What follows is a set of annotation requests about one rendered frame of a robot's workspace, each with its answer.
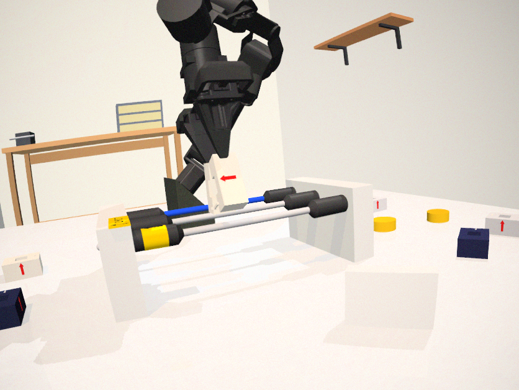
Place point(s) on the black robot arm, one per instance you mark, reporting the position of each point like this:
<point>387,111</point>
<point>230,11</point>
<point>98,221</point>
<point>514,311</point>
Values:
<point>191,23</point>

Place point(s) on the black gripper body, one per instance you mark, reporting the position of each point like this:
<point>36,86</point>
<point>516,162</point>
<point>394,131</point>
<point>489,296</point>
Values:
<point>206,71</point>

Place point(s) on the yellow short cylinder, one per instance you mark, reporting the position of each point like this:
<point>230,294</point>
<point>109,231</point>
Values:
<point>437,215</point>
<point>384,224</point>

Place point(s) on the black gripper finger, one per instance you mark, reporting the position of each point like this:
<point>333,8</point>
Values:
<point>199,138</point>
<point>215,112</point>

